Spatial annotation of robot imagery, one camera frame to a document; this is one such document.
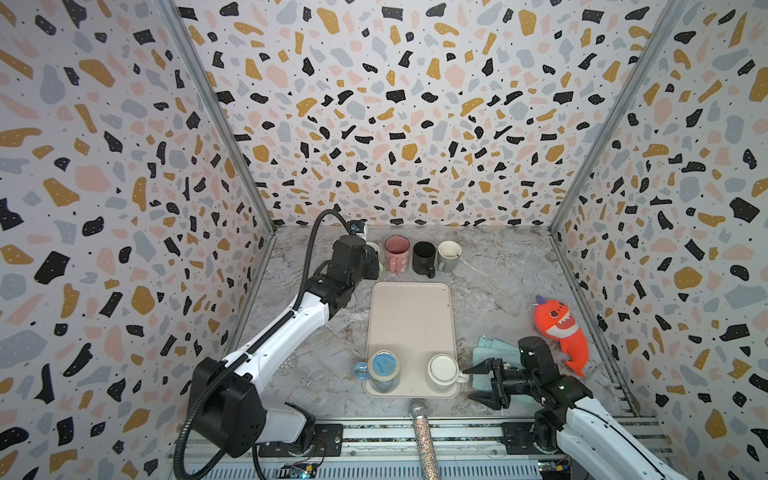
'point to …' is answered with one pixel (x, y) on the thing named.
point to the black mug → (423, 258)
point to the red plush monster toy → (554, 318)
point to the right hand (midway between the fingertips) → (463, 377)
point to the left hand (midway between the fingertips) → (370, 248)
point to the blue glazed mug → (382, 371)
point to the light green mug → (377, 249)
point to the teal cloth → (489, 349)
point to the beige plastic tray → (415, 322)
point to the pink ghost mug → (397, 253)
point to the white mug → (443, 372)
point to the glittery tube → (427, 455)
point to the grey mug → (449, 253)
